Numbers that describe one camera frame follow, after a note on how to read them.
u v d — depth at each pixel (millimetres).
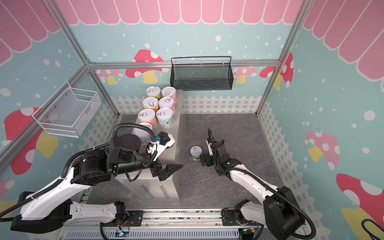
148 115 648
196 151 927
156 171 464
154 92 746
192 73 985
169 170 447
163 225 731
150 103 697
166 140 425
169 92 742
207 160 759
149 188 943
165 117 646
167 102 698
